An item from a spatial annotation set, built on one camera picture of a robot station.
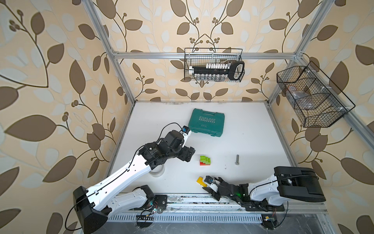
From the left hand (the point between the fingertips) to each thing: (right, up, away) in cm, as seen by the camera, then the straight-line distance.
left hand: (186, 145), depth 73 cm
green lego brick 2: (+9, -10, +10) cm, 17 cm away
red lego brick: (+9, -14, +13) cm, 21 cm away
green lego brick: (+12, -11, +11) cm, 20 cm away
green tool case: (+13, +10, +29) cm, 34 cm away
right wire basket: (+67, +22, 0) cm, 70 cm away
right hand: (+11, -23, +9) cm, 27 cm away
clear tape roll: (-17, -17, +10) cm, 26 cm away
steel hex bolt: (+31, -14, +15) cm, 37 cm away
